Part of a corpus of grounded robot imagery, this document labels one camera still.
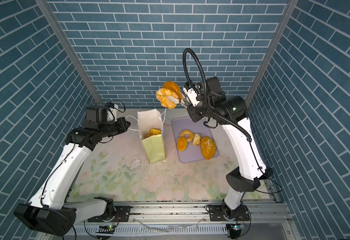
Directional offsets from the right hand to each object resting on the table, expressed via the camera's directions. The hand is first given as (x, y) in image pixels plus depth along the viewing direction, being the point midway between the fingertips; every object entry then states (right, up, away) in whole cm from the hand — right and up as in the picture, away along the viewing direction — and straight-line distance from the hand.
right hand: (189, 105), depth 64 cm
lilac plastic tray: (+3, -27, +32) cm, 42 cm away
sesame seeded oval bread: (+13, -23, +28) cm, 38 cm away
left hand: (-28, -7, +9) cm, 30 cm away
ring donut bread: (0, -14, +41) cm, 43 cm away
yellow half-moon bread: (-21, -13, +30) cm, 39 cm away
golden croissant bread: (-20, -14, +7) cm, 25 cm away
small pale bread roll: (+6, -18, +30) cm, 36 cm away
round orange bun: (-4, -21, +32) cm, 38 cm away
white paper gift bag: (-18, -20, +16) cm, 31 cm away
